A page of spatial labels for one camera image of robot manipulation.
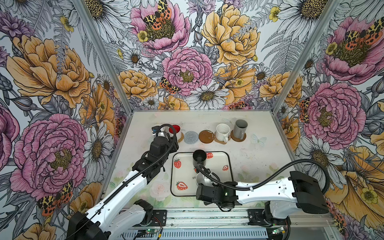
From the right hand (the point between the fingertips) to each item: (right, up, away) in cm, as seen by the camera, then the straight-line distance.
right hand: (208, 197), depth 76 cm
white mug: (+11, +32, +26) cm, 43 cm away
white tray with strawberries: (-13, +5, +9) cm, 17 cm away
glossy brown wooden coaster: (+1, +28, +30) cm, 41 cm away
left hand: (-19, +27, +3) cm, 33 cm away
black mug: (-4, +18, +15) cm, 23 cm away
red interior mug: (-18, +33, +23) cm, 44 cm away
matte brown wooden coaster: (+21, +27, +26) cm, 43 cm away
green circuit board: (-27, -13, -5) cm, 30 cm away
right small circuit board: (+32, -13, -5) cm, 35 cm away
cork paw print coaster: (+11, +25, +26) cm, 37 cm away
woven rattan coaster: (-16, +27, +29) cm, 43 cm away
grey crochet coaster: (-10, +28, +29) cm, 41 cm away
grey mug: (+22, +35, +21) cm, 46 cm away
